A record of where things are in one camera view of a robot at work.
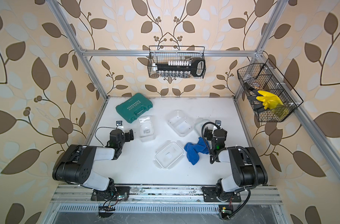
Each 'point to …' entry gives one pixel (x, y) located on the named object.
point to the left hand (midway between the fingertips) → (121, 129)
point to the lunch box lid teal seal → (198, 125)
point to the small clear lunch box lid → (168, 154)
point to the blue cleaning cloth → (193, 150)
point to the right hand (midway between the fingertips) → (215, 128)
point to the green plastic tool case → (134, 107)
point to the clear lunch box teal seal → (179, 122)
